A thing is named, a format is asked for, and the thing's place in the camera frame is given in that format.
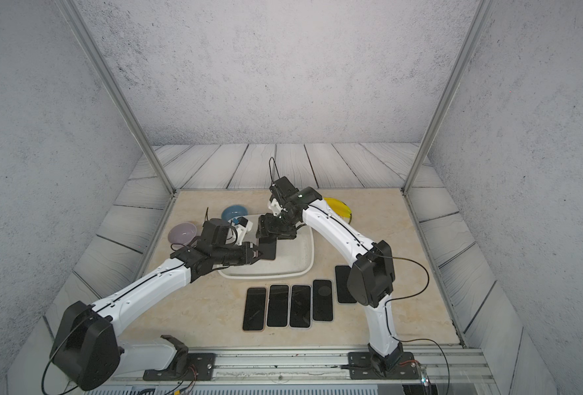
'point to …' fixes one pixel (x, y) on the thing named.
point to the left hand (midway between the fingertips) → (269, 255)
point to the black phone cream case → (277, 308)
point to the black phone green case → (342, 275)
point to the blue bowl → (234, 211)
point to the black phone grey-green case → (322, 300)
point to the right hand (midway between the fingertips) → (264, 237)
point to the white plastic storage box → (295, 258)
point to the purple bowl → (181, 234)
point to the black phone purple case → (300, 307)
